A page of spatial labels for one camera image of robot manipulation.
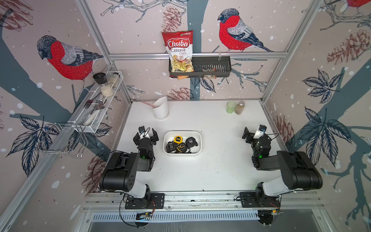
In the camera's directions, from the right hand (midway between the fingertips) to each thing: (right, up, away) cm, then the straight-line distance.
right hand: (252, 127), depth 91 cm
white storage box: (-55, -6, +3) cm, 55 cm away
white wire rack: (-91, +8, -21) cm, 94 cm away
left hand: (-68, 0, -1) cm, 68 cm away
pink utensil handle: (-70, +16, +12) cm, 73 cm away
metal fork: (-92, +15, -20) cm, 95 cm away
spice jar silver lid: (-1, +17, +16) cm, 23 cm away
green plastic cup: (-8, +14, +20) cm, 26 cm away
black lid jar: (-87, +23, -13) cm, 91 cm away
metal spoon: (-85, +13, -21) cm, 89 cm away
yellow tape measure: (-48, -9, +4) cm, 49 cm away
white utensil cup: (-62, +10, +14) cm, 64 cm away
